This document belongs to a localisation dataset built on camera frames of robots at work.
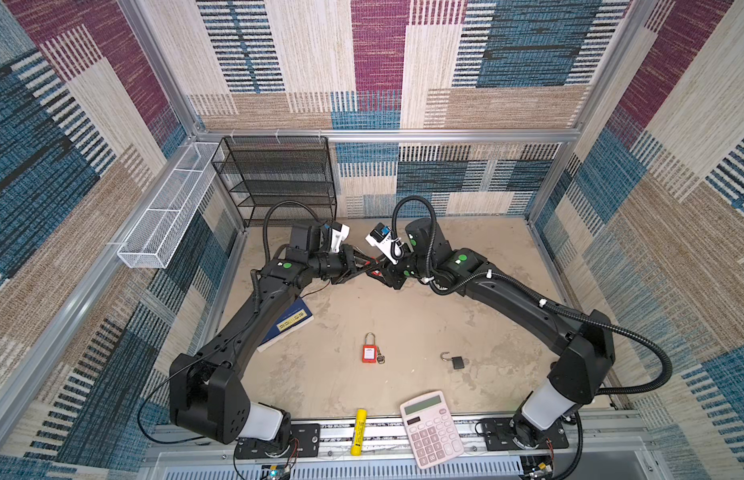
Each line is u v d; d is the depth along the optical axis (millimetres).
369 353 867
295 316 938
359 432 730
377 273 707
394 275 673
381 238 650
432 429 738
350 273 685
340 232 731
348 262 672
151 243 804
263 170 1052
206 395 405
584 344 429
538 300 470
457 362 850
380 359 862
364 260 742
